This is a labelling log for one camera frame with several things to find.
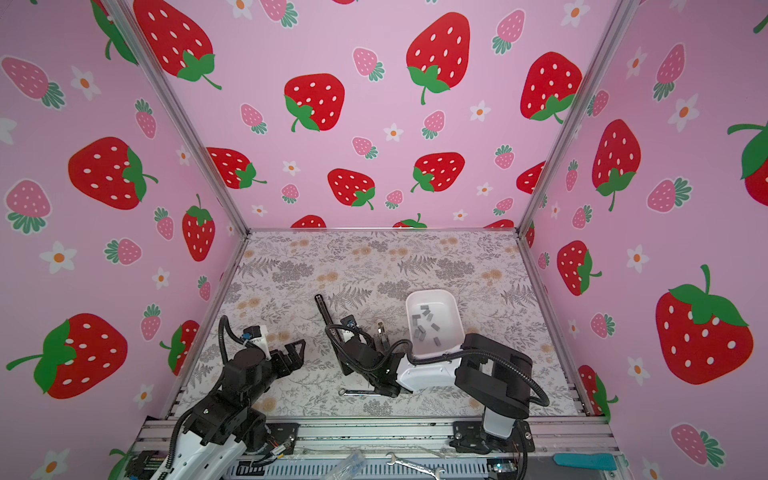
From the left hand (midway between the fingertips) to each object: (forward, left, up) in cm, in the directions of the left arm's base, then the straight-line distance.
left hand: (293, 346), depth 80 cm
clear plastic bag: (-26, -17, -8) cm, 32 cm away
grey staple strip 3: (+11, -41, -9) cm, 43 cm away
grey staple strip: (+9, -35, -10) cm, 38 cm away
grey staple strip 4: (+18, -38, -9) cm, 43 cm away
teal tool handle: (-24, -76, -9) cm, 80 cm away
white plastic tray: (+13, -41, -10) cm, 44 cm away
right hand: (+1, -12, -3) cm, 12 cm away
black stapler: (+8, -8, -10) cm, 15 cm away
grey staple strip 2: (+6, -41, -10) cm, 42 cm away
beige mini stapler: (+7, -24, -8) cm, 26 cm away
